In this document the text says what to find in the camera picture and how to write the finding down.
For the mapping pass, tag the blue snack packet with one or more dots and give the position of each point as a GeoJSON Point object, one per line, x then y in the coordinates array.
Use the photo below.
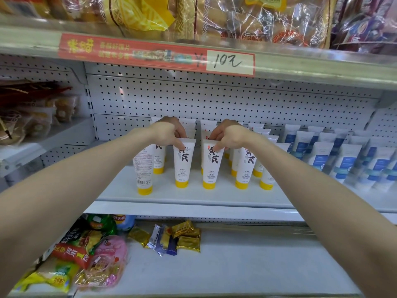
{"type": "Point", "coordinates": [170, 249]}

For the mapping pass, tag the red shelf label strip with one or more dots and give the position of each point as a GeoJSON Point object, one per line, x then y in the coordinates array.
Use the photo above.
{"type": "Point", "coordinates": [108, 46]}

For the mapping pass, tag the blue chips bag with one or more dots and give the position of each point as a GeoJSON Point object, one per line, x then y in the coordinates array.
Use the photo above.
{"type": "Point", "coordinates": [124, 221]}

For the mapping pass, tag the red yellow snack packet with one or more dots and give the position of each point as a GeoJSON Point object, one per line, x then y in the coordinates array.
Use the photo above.
{"type": "Point", "coordinates": [71, 254]}

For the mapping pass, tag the black green chips bag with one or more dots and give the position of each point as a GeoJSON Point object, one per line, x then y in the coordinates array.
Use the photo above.
{"type": "Point", "coordinates": [96, 226]}

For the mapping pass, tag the white paper price tag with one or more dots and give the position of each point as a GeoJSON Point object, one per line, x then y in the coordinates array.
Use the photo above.
{"type": "Point", "coordinates": [214, 69]}

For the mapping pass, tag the brown wrapped goods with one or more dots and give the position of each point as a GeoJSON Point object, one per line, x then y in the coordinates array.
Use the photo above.
{"type": "Point", "coordinates": [37, 117]}

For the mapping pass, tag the person's left hand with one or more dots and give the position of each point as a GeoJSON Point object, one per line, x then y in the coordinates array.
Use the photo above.
{"type": "Point", "coordinates": [167, 131]}

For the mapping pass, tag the row of yellow cap tubes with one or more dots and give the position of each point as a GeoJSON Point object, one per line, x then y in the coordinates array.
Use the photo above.
{"type": "Point", "coordinates": [144, 170]}

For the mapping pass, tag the person's right forearm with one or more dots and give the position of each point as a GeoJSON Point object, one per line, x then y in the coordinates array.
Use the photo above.
{"type": "Point", "coordinates": [335, 207]}

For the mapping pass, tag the person's left forearm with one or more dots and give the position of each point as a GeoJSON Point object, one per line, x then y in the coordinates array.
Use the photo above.
{"type": "Point", "coordinates": [62, 189]}

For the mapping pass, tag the person's right hand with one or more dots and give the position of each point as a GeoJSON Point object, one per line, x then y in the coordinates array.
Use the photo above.
{"type": "Point", "coordinates": [235, 134]}

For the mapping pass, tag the pink snack bag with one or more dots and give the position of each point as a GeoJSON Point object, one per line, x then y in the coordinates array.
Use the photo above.
{"type": "Point", "coordinates": [108, 254]}

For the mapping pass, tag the group of blue-labelled white tubes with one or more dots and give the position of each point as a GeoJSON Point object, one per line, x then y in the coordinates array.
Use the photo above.
{"type": "Point", "coordinates": [344, 164]}

